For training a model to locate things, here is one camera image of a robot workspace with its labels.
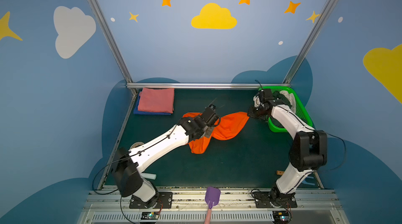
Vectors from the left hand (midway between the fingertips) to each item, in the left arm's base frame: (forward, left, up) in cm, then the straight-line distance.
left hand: (208, 125), depth 79 cm
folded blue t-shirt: (+20, +47, -16) cm, 54 cm away
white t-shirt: (+33, -61, -14) cm, 71 cm away
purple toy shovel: (-29, -2, -19) cm, 35 cm away
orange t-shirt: (+11, -15, -16) cm, 25 cm away
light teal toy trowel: (-21, +29, -16) cm, 39 cm away
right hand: (+14, -26, -7) cm, 31 cm away
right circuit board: (-37, -35, -21) cm, 54 cm away
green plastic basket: (+22, -63, -14) cm, 68 cm away
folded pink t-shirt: (+29, +36, -14) cm, 48 cm away
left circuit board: (-37, +27, -21) cm, 50 cm away
